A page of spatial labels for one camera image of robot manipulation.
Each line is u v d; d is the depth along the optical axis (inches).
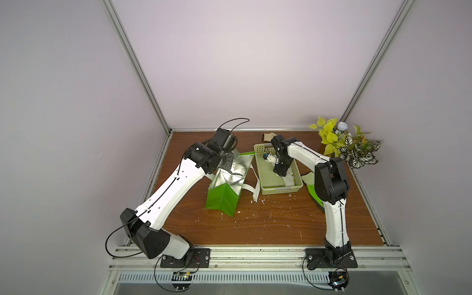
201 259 28.7
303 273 27.4
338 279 27.5
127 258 17.4
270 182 37.3
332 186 21.8
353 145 31.3
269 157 36.3
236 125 25.8
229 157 25.9
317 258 28.5
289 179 36.4
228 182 38.2
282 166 35.1
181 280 28.4
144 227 15.3
